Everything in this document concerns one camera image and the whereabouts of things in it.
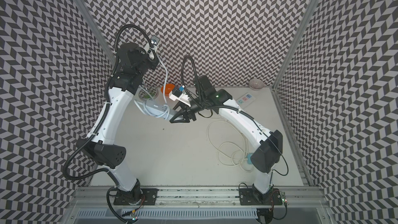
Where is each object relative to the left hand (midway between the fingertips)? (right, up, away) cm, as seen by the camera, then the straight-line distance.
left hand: (150, 48), depth 70 cm
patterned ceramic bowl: (+63, -11, +45) cm, 79 cm away
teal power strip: (+49, -55, +12) cm, 74 cm away
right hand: (+12, -32, -6) cm, 34 cm away
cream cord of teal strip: (+41, -50, +21) cm, 68 cm away
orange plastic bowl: (-3, -15, +43) cm, 45 cm away
